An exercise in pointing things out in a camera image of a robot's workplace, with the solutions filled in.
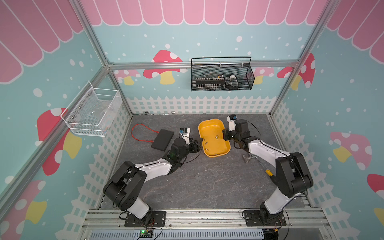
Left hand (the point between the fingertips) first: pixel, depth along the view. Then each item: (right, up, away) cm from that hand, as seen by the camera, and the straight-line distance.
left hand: (199, 141), depth 87 cm
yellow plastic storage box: (+9, -3, +7) cm, 12 cm away
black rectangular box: (-25, -1, +15) cm, 29 cm away
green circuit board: (-26, -44, -15) cm, 54 cm away
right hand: (+15, +7, +6) cm, 18 cm away
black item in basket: (+20, +36, +4) cm, 41 cm away
